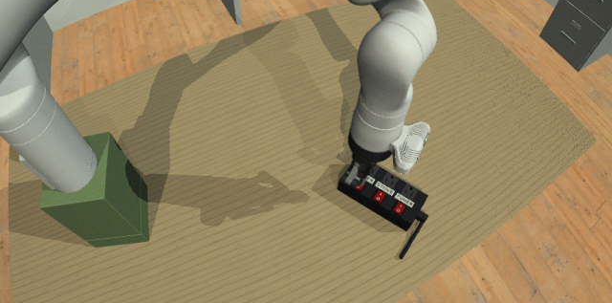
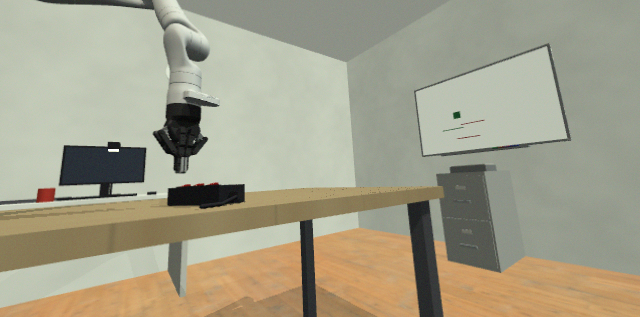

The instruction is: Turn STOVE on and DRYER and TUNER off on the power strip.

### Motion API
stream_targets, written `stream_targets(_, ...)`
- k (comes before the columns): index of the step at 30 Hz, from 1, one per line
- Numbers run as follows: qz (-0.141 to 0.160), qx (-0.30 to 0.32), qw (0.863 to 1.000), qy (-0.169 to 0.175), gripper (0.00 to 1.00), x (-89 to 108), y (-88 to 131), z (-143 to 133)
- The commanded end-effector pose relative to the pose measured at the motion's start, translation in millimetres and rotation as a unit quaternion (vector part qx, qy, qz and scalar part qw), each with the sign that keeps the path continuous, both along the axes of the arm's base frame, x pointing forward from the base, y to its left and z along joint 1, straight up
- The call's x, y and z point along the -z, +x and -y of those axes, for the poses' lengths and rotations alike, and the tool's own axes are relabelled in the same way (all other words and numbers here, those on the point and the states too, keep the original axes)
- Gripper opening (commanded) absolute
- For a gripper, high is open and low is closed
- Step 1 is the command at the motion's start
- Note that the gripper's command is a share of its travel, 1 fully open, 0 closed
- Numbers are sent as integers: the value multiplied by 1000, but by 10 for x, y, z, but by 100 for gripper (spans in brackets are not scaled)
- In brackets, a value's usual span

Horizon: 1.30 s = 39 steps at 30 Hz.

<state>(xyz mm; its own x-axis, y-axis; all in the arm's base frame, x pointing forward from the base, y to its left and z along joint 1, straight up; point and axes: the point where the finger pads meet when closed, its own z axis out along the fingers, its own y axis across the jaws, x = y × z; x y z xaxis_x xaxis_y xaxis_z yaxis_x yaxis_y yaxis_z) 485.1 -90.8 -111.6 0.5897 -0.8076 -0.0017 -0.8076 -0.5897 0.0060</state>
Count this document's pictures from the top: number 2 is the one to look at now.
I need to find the black power strip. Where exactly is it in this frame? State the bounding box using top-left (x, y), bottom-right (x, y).
top-left (167, 183), bottom-right (245, 209)

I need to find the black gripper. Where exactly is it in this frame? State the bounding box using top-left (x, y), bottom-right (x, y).
top-left (153, 103), bottom-right (208, 174)

